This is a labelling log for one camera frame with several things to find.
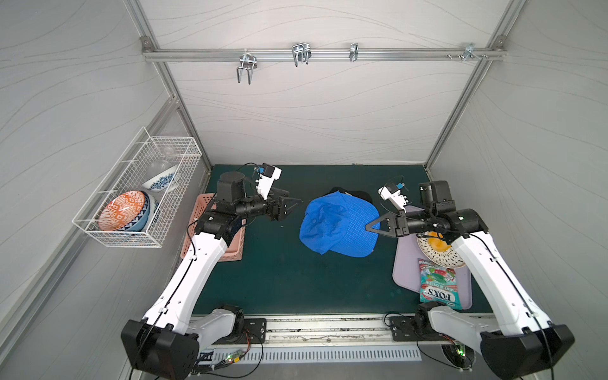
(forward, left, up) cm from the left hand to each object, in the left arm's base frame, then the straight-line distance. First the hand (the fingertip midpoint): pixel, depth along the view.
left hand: (293, 198), depth 68 cm
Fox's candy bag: (-14, -49, -29) cm, 59 cm away
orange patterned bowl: (-8, +43, +3) cm, 44 cm away
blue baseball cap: (-7, -13, -2) cm, 15 cm away
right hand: (-9, -21, -2) cm, 23 cm away
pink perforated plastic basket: (-6, +22, -24) cm, 33 cm away
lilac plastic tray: (-8, -41, -32) cm, 52 cm away
